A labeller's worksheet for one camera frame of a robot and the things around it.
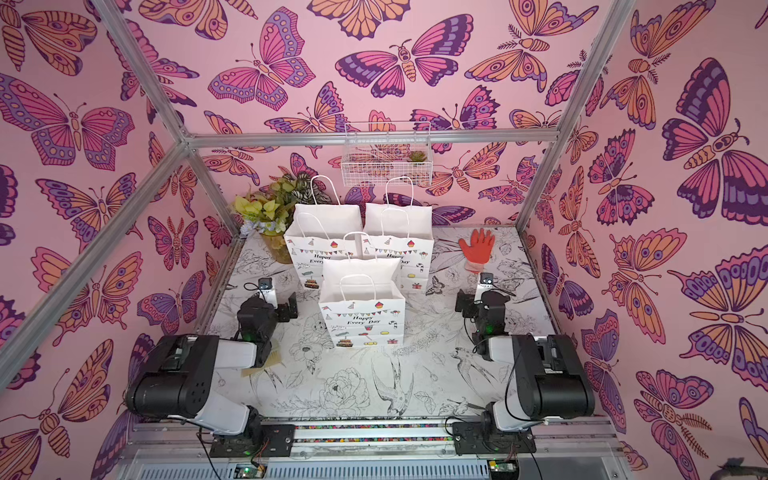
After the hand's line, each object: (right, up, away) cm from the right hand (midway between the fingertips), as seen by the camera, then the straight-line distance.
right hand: (479, 290), depth 94 cm
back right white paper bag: (-25, +19, +1) cm, 32 cm away
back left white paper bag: (-50, +19, +4) cm, 54 cm away
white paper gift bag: (-35, 0, -23) cm, 42 cm away
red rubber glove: (+6, +12, +20) cm, 24 cm away
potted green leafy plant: (-65, +25, -2) cm, 70 cm away
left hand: (-62, 0, +1) cm, 62 cm away
